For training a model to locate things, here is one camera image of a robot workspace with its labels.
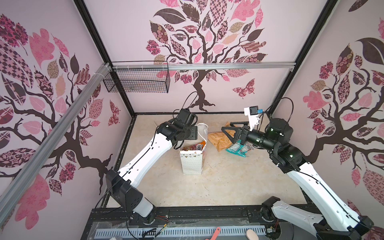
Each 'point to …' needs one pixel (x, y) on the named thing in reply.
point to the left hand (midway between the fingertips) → (190, 134)
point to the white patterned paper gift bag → (192, 153)
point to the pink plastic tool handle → (216, 233)
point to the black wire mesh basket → (139, 80)
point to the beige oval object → (251, 235)
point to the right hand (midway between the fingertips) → (228, 125)
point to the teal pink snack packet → (240, 149)
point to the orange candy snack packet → (198, 146)
